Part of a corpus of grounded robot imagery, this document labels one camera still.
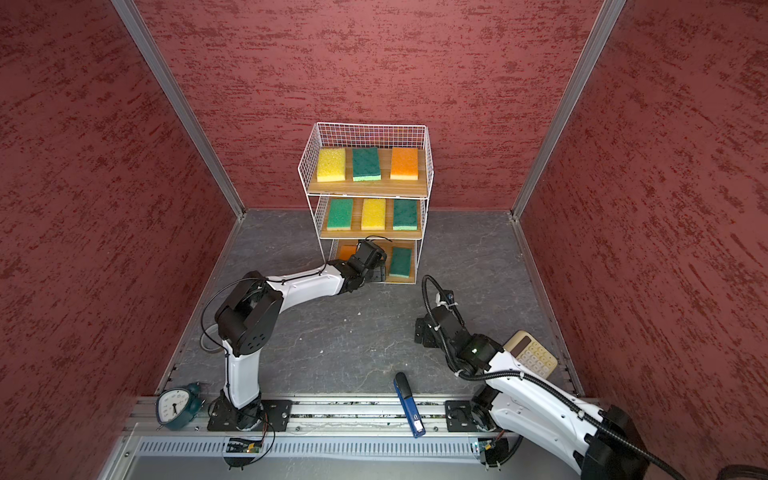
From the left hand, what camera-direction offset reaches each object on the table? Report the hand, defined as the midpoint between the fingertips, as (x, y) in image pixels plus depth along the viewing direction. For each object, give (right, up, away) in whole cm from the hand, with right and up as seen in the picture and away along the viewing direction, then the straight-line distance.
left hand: (373, 272), depth 96 cm
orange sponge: (-10, +6, +9) cm, 15 cm away
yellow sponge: (+1, +18, -13) cm, 22 cm away
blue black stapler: (+9, -27, -21) cm, 36 cm away
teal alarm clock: (-47, -31, -24) cm, 61 cm away
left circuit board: (-31, -41, -24) cm, 56 cm away
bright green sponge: (-9, +18, -12) cm, 23 cm away
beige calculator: (+46, -22, -13) cm, 53 cm away
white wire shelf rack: (-4, +47, +4) cm, 47 cm away
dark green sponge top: (+9, +2, +6) cm, 11 cm away
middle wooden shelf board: (-3, +13, -14) cm, 19 cm away
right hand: (+17, -15, -14) cm, 27 cm away
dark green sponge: (+10, +18, -13) cm, 24 cm away
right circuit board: (+32, -41, -24) cm, 57 cm away
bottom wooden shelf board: (+13, +9, +14) cm, 21 cm away
